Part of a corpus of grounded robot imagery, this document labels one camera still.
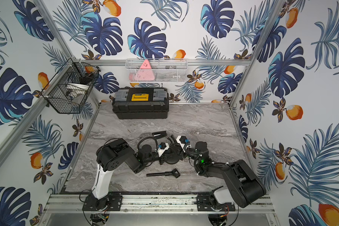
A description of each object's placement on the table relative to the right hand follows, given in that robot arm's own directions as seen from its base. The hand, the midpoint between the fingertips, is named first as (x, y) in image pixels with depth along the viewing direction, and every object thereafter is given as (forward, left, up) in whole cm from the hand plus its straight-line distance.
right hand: (172, 143), depth 83 cm
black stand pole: (-13, -1, -12) cm, 18 cm away
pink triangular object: (+38, +18, +22) cm, 48 cm away
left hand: (0, 0, -8) cm, 8 cm away
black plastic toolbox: (+29, +25, +5) cm, 38 cm away
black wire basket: (+21, +57, +25) cm, 66 cm away
